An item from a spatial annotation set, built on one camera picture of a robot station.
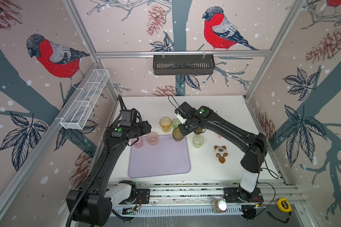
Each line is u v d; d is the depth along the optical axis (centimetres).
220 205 62
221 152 87
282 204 70
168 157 89
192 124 55
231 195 73
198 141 94
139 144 88
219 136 53
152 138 93
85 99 79
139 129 65
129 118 58
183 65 104
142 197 73
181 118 65
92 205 36
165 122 100
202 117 54
